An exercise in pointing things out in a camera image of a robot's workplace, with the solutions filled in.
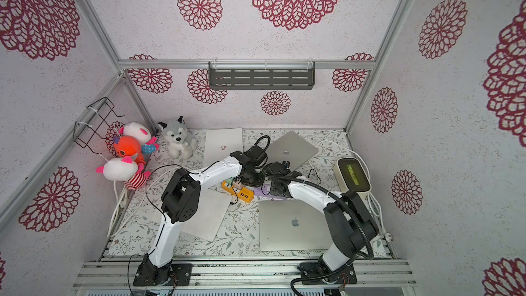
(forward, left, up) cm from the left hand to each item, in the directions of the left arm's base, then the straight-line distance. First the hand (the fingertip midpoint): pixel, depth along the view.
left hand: (260, 185), depth 94 cm
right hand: (-2, -8, +2) cm, 8 cm away
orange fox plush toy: (+10, +58, +16) cm, 61 cm away
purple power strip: (-3, -3, 0) cm, 4 cm away
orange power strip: (-4, +7, 0) cm, 8 cm away
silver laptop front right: (-17, -13, -2) cm, 22 cm away
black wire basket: (+15, +62, +31) cm, 71 cm away
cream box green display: (+4, -42, +2) cm, 42 cm away
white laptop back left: (+28, +23, -3) cm, 36 cm away
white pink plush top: (+20, +58, +16) cm, 64 cm away
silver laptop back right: (+27, -16, -6) cm, 32 cm away
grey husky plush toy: (+18, +38, +12) cm, 44 cm away
